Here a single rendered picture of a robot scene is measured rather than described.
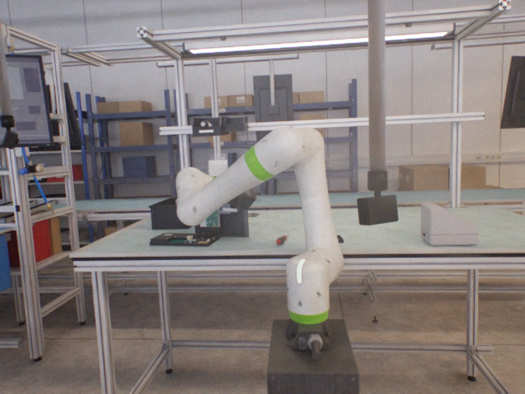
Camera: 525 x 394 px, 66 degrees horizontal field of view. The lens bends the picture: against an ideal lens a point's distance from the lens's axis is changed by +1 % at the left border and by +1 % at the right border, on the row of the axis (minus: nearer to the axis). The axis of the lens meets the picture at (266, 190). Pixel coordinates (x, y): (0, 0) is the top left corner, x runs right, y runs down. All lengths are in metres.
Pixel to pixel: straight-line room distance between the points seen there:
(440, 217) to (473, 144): 4.63
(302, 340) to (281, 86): 2.63
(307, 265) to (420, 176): 3.82
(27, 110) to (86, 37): 4.17
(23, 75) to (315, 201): 1.89
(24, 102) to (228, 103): 3.16
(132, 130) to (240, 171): 4.62
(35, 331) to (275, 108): 2.41
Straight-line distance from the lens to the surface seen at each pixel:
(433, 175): 4.97
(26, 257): 3.08
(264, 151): 1.19
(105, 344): 1.98
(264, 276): 3.33
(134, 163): 5.82
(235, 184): 1.27
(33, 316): 3.20
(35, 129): 2.71
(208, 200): 1.33
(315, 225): 1.34
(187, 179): 1.46
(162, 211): 2.03
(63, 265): 4.26
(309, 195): 1.33
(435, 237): 1.59
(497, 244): 1.69
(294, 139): 1.17
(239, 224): 1.76
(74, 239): 3.53
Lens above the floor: 1.40
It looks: 7 degrees down
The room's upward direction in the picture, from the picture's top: 2 degrees counter-clockwise
